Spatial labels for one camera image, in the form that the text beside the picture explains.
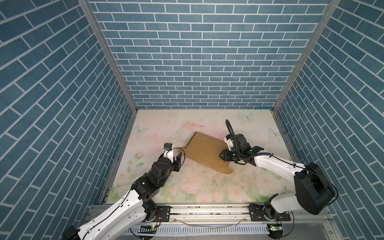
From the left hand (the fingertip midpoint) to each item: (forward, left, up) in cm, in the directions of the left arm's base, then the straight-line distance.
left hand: (178, 153), depth 78 cm
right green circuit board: (-32, -49, -20) cm, 62 cm away
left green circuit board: (-31, +15, -20) cm, 39 cm away
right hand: (+4, -24, -9) cm, 25 cm away
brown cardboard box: (+7, -15, -10) cm, 19 cm away
